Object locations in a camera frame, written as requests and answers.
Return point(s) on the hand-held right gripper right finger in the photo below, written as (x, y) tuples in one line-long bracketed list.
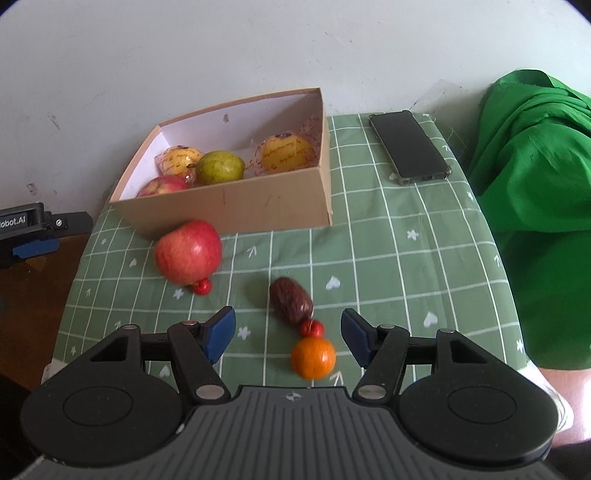
[(355, 337)]

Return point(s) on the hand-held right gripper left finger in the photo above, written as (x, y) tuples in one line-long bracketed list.
[(221, 334)]

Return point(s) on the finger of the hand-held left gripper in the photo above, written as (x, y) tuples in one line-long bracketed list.
[(34, 247)]

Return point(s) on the small orange mandarin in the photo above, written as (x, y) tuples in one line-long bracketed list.
[(314, 358)]

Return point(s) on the brown dried date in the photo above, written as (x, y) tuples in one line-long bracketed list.
[(291, 300)]

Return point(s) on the deep red apple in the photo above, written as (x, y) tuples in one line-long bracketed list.
[(189, 251)]

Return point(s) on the cardboard box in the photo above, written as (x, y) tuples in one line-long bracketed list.
[(258, 203)]

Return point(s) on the red yellow apple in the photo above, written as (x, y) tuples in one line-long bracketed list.
[(161, 187)]

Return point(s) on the yellow pear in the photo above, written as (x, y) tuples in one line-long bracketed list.
[(284, 152), (178, 161)]

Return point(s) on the green pear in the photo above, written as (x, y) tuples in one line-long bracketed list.
[(219, 167)]

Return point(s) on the green checkered tablecloth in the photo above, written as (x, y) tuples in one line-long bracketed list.
[(392, 277)]

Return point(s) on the black smartphone in clear case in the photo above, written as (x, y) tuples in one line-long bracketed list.
[(408, 145)]

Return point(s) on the green cloth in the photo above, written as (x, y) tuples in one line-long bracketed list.
[(540, 207)]

